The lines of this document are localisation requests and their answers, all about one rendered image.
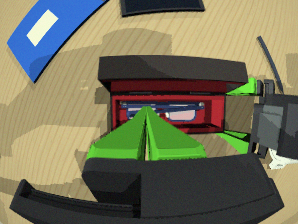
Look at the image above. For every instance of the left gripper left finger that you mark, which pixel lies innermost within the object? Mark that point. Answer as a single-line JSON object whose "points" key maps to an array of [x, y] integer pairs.
{"points": [[123, 142]]}

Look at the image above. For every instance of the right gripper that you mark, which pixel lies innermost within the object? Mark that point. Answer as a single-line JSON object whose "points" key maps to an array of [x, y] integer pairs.
{"points": [[248, 145]]}

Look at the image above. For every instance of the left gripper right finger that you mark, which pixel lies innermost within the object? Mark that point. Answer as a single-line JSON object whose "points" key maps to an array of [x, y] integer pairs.
{"points": [[168, 142]]}

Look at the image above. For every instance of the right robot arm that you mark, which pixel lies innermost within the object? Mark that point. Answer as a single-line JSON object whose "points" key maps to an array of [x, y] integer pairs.
{"points": [[278, 126]]}

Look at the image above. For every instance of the blue glasses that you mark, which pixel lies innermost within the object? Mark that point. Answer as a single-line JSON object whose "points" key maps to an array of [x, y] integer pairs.
{"points": [[177, 113]]}

